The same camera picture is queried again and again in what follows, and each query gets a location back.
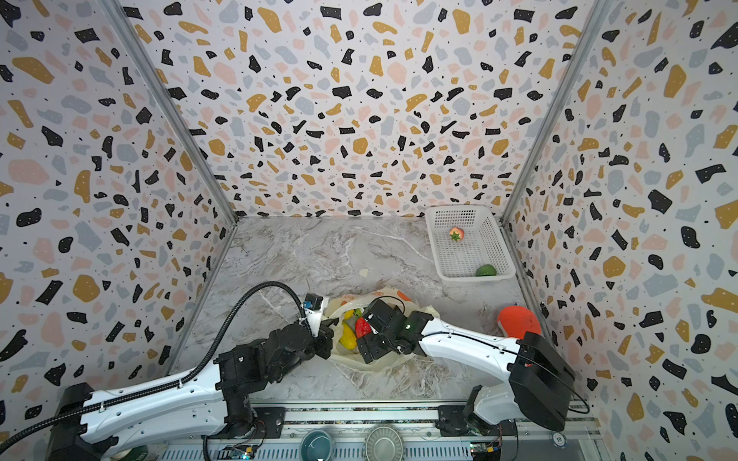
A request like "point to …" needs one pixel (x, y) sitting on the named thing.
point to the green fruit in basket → (485, 270)
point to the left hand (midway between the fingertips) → (340, 318)
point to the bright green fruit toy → (357, 312)
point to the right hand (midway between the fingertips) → (365, 340)
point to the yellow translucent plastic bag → (346, 310)
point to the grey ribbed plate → (383, 443)
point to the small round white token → (558, 439)
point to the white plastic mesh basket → (482, 244)
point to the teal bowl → (316, 445)
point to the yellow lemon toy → (348, 337)
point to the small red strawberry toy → (456, 233)
